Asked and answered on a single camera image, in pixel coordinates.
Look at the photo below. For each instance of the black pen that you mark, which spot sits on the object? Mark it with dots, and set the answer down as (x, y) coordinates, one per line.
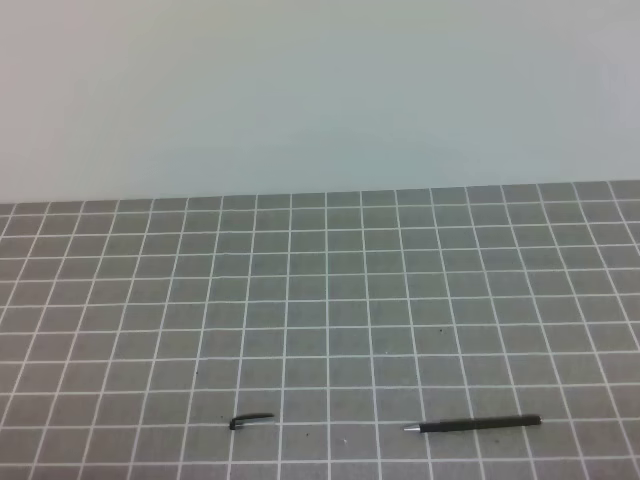
(472, 424)

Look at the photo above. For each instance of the clear pen cap black clip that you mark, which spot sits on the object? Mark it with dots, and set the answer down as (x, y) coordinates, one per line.
(250, 419)

